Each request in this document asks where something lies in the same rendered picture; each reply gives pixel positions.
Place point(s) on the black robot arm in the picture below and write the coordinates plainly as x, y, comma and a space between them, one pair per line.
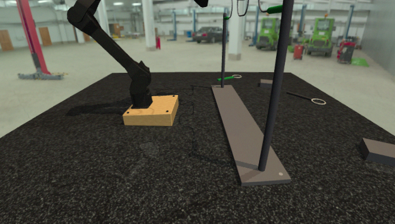
81, 15

